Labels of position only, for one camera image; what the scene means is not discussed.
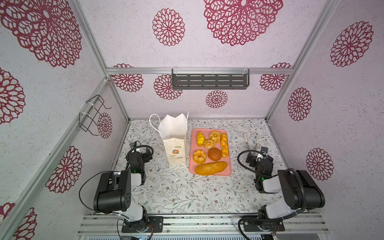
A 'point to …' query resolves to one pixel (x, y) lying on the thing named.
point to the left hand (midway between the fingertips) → (140, 152)
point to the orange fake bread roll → (209, 143)
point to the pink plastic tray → (194, 146)
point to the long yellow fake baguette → (210, 168)
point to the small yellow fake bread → (200, 139)
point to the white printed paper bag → (173, 131)
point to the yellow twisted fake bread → (224, 145)
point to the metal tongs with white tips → (245, 138)
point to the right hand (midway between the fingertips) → (259, 151)
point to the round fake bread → (214, 154)
